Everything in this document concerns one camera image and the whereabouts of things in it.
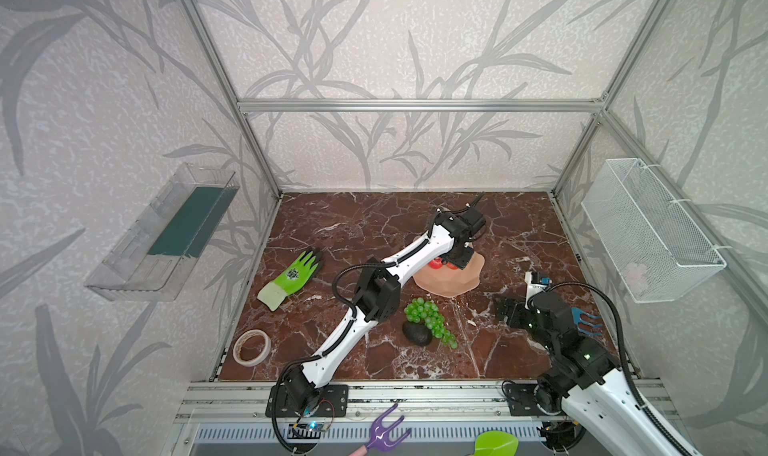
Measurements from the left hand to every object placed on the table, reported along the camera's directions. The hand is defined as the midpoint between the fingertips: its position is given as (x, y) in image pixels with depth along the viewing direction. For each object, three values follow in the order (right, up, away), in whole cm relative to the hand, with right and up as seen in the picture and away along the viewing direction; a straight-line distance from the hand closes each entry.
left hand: (461, 251), depth 95 cm
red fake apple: (-8, -4, +2) cm, 9 cm away
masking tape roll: (-61, -26, -12) cm, 67 cm away
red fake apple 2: (-4, -3, -7) cm, 9 cm away
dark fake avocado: (-15, -21, -14) cm, 29 cm away
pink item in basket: (+38, -3, -22) cm, 45 cm away
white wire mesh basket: (+36, +4, -32) cm, 48 cm away
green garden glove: (-54, -9, -1) cm, 54 cm away
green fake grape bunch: (-12, -16, -11) cm, 23 cm away
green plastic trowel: (+3, -41, -27) cm, 49 cm away
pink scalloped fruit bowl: (-4, -10, +1) cm, 11 cm away
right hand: (+10, -9, -14) cm, 19 cm away
